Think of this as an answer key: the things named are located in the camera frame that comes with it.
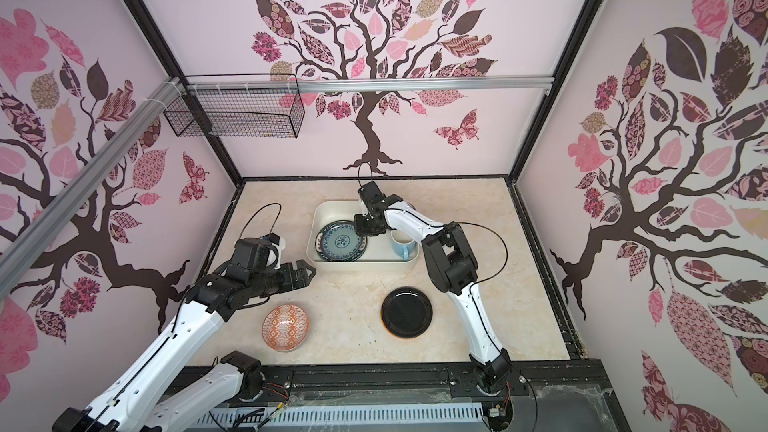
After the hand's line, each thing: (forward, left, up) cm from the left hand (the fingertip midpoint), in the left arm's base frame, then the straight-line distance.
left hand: (302, 280), depth 77 cm
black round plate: (-5, -28, -11) cm, 31 cm away
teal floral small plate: (+19, -6, -11) cm, 23 cm away
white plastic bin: (+16, -20, -12) cm, 28 cm away
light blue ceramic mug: (+14, -27, -5) cm, 31 cm away
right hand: (+23, -13, -9) cm, 28 cm away
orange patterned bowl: (-9, +5, -11) cm, 15 cm away
